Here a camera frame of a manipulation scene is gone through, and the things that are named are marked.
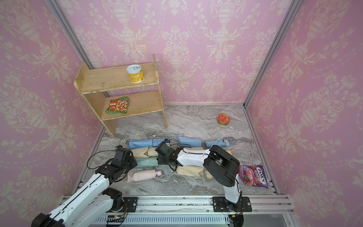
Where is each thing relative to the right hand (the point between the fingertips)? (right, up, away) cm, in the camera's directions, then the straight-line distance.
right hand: (162, 159), depth 88 cm
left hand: (-15, 0, -3) cm, 16 cm away
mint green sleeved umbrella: (-9, -1, -3) cm, 9 cm away
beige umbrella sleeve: (-13, +4, +1) cm, 13 cm away
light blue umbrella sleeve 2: (+21, +9, +6) cm, 24 cm away
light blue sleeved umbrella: (-5, +10, +6) cm, 13 cm away
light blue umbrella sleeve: (-15, +9, +4) cm, 18 cm away
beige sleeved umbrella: (-8, +4, +2) cm, 9 cm away
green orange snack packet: (-28, +34, +2) cm, 44 cm away
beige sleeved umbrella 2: (+18, -5, -7) cm, 20 cm away
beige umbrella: (+24, -4, -7) cm, 25 cm away
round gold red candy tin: (+44, +25, +18) cm, 53 cm away
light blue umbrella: (+30, +9, +4) cm, 31 cm away
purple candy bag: (+53, -7, -8) cm, 54 cm away
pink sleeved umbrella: (-10, -6, -8) cm, 14 cm away
